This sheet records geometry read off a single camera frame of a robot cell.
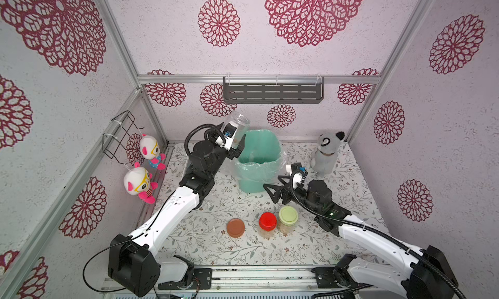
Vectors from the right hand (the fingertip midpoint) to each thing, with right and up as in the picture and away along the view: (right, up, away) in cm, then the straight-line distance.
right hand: (271, 180), depth 73 cm
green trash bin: (-2, +8, +30) cm, 31 cm away
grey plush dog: (+30, +9, +27) cm, 41 cm away
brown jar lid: (-15, -23, +14) cm, 30 cm away
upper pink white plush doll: (-56, +12, +21) cm, 61 cm away
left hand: (-15, +19, -2) cm, 24 cm away
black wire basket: (-61, +19, +5) cm, 64 cm away
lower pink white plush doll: (-55, -2, +7) cm, 55 cm away
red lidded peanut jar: (-1, -18, +3) cm, 18 cm away
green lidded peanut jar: (+7, -15, +3) cm, 17 cm away
